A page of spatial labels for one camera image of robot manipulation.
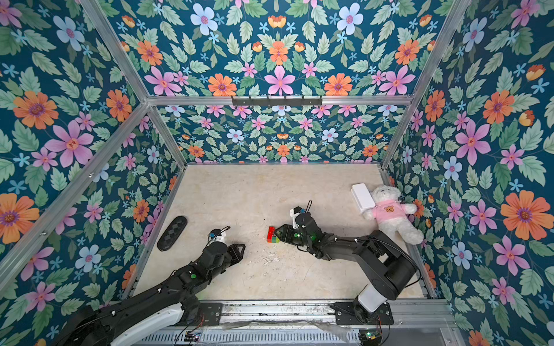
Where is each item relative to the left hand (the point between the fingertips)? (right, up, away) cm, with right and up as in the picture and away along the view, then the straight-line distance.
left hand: (247, 247), depth 84 cm
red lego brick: (+9, +4, +7) cm, 11 cm away
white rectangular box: (+51, +19, +17) cm, 57 cm away
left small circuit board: (-16, -27, -12) cm, 34 cm away
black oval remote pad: (-34, +4, +6) cm, 35 cm away
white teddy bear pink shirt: (+59, +12, +6) cm, 61 cm away
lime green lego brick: (+11, +2, +4) cm, 12 cm away
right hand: (+11, +5, +2) cm, 13 cm away
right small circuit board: (+44, -27, -12) cm, 53 cm away
